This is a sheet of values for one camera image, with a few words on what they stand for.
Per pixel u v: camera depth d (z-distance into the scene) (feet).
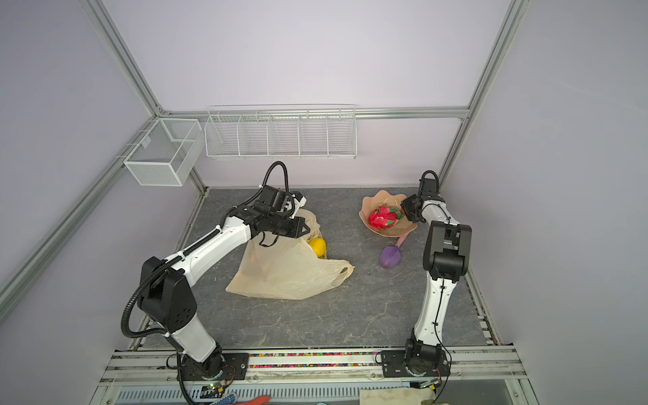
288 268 2.65
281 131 3.25
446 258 1.93
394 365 2.42
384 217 3.25
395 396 2.23
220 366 2.36
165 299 1.46
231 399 2.27
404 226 3.38
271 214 2.29
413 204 3.16
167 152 3.24
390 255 3.14
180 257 1.56
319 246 3.17
